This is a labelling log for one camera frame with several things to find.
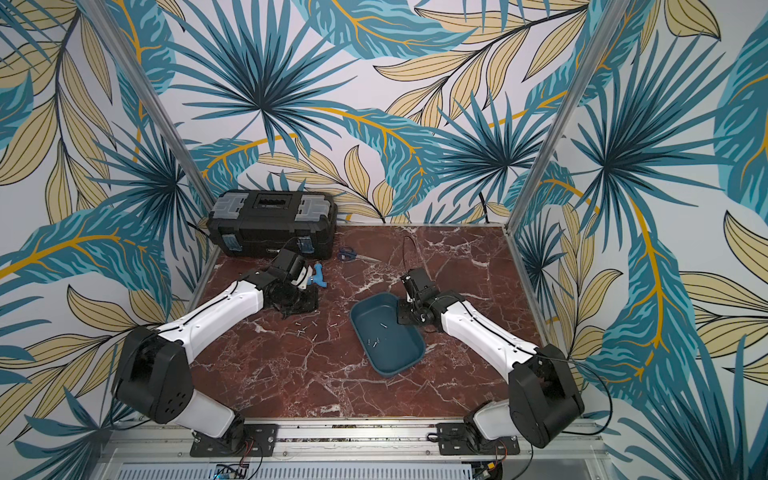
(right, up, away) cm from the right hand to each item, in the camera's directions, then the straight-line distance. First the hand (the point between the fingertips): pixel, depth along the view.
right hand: (404, 311), depth 86 cm
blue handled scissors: (-19, +16, +24) cm, 35 cm away
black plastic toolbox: (-47, +27, +9) cm, 54 cm away
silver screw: (-31, -7, +5) cm, 33 cm away
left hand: (-24, +1, -1) cm, 25 cm away
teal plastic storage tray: (-4, -11, +3) cm, 12 cm away
